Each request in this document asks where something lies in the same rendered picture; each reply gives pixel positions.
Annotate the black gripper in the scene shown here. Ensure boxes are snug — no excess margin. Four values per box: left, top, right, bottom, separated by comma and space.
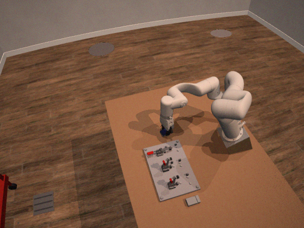
160, 115, 174, 136

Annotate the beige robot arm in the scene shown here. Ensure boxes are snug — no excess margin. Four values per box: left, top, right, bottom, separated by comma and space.
160, 71, 252, 142

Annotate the black toggle clamp with red handle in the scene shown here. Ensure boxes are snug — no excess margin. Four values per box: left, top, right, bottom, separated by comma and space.
167, 175, 179, 189

